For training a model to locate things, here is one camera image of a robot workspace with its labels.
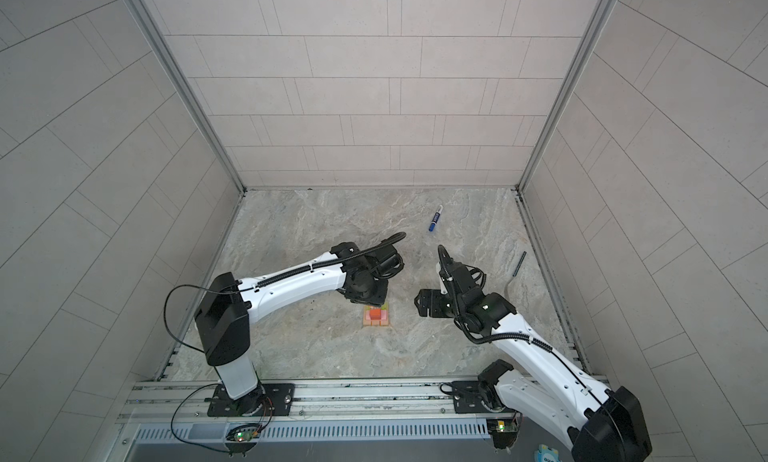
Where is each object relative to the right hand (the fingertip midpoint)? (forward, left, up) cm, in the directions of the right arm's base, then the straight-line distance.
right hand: (426, 303), depth 79 cm
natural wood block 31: (-1, +17, -7) cm, 18 cm away
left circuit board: (-25, +42, -4) cm, 49 cm away
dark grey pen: (+14, -32, -8) cm, 35 cm away
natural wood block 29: (-2, +14, -7) cm, 16 cm away
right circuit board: (-28, -15, -10) cm, 33 cm away
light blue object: (-32, -22, -7) cm, 40 cm away
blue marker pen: (+34, -8, -6) cm, 36 cm away
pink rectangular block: (0, +12, -5) cm, 13 cm away
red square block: (-1, +14, -3) cm, 14 cm away
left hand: (+2, +10, 0) cm, 11 cm away
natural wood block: (-2, +11, -7) cm, 13 cm away
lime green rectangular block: (-3, +11, +8) cm, 13 cm away
